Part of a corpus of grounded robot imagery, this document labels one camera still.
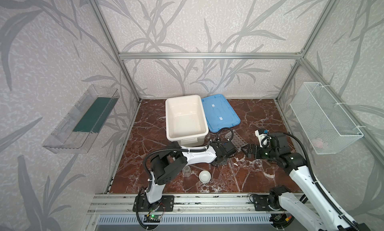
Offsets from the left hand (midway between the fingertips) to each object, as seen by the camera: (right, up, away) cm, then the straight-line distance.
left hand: (223, 157), depth 89 cm
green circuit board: (-37, -25, -17) cm, 48 cm away
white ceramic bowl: (-11, -9, -6) cm, 15 cm away
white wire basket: (+40, +21, -27) cm, 52 cm away
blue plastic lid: (+1, +25, +22) cm, 34 cm away
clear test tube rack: (+10, +9, +7) cm, 15 cm away
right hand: (+12, +10, -9) cm, 18 cm away
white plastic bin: (-24, +20, +16) cm, 35 cm away
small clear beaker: (-21, -6, -7) cm, 23 cm away
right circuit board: (+27, -27, -15) cm, 41 cm away
